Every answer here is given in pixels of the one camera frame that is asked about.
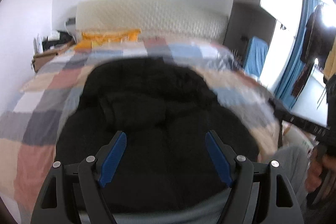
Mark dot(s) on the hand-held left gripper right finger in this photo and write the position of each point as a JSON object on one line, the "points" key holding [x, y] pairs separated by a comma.
{"points": [[219, 158]]}

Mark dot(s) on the yellow hanging garment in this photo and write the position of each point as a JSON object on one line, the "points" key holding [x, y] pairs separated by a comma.
{"points": [[330, 58]]}

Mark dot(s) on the grey wall socket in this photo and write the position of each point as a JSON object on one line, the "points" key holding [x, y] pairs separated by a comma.
{"points": [[71, 21]]}

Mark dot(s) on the dark hanging clothes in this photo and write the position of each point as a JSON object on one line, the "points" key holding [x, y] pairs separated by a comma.
{"points": [[313, 35]]}

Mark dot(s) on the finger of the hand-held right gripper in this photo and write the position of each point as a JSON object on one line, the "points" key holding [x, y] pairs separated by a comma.
{"points": [[279, 109]]}

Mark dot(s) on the blue cloth over chair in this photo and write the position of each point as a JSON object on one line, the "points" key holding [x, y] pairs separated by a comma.
{"points": [[256, 58]]}

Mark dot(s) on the person's right hand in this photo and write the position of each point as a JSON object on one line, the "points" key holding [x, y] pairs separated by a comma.
{"points": [[313, 176]]}

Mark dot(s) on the wooden nightstand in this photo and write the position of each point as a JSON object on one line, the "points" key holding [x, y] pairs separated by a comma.
{"points": [[46, 58]]}

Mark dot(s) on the black bag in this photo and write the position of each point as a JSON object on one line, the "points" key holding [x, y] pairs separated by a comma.
{"points": [[64, 39]]}

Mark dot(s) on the person's grey pants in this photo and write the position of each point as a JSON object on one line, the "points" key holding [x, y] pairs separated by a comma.
{"points": [[286, 174]]}

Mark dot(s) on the yellow pillow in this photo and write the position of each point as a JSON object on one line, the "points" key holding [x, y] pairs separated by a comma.
{"points": [[105, 39]]}

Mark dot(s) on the white bottle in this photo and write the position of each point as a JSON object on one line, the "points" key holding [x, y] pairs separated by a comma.
{"points": [[39, 44]]}

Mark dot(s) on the checkered patchwork quilt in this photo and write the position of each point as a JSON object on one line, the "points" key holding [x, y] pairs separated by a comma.
{"points": [[39, 108]]}

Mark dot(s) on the white box device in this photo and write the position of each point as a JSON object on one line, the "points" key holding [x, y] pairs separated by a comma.
{"points": [[53, 36]]}

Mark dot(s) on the blue curtain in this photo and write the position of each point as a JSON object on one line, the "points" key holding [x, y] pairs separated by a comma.
{"points": [[294, 69]]}

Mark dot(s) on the black puffer jacket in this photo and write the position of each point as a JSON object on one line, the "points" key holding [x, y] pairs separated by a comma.
{"points": [[157, 108]]}

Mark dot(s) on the cream quilted headboard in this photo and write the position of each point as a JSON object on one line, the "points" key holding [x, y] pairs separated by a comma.
{"points": [[157, 16]]}

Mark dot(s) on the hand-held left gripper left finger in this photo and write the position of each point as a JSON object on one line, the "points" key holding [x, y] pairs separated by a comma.
{"points": [[113, 158]]}

